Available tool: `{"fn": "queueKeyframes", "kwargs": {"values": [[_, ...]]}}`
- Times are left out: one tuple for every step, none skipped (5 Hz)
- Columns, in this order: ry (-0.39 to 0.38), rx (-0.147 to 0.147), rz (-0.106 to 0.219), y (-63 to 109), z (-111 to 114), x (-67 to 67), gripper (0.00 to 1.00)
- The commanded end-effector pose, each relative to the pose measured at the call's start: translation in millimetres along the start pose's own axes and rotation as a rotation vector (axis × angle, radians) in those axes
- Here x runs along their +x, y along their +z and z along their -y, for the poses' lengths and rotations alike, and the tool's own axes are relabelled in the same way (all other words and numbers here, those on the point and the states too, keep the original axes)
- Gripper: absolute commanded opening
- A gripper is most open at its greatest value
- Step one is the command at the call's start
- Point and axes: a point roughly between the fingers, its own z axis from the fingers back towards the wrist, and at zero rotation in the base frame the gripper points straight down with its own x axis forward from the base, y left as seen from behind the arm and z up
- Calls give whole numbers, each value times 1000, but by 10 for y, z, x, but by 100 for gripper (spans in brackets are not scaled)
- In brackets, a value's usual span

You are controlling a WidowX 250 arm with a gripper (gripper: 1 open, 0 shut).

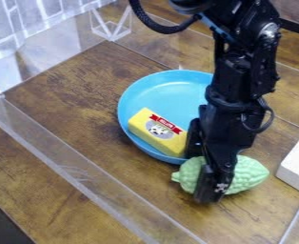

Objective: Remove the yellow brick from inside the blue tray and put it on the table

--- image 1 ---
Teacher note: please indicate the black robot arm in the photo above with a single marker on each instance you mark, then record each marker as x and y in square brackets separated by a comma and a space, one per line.
[245, 27]

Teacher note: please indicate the green bitter melon toy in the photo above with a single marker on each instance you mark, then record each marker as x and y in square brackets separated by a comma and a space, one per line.
[249, 174]

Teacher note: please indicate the clear acrylic enclosure wall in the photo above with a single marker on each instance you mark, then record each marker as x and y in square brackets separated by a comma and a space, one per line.
[77, 185]

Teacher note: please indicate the yellow butter brick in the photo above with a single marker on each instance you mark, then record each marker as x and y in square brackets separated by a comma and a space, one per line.
[159, 132]

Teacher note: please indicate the blue round tray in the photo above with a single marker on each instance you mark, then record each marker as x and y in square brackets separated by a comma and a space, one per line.
[173, 93]

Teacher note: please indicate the white patterned curtain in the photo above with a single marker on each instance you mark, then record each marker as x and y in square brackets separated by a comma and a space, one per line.
[26, 17]

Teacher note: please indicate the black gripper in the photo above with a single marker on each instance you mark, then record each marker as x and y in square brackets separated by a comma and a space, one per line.
[231, 124]

